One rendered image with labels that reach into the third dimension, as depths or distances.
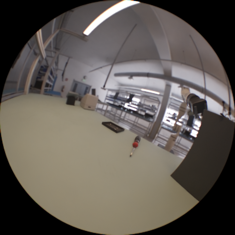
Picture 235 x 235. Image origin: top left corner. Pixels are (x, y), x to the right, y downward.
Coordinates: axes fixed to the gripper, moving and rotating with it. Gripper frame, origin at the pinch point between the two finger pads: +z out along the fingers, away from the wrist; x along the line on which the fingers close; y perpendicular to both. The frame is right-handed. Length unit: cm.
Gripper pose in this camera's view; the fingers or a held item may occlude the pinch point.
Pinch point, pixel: (206, 121)
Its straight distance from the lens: 28.4
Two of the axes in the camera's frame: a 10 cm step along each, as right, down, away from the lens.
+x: 6.5, -1.9, -7.4
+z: -6.4, 3.9, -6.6
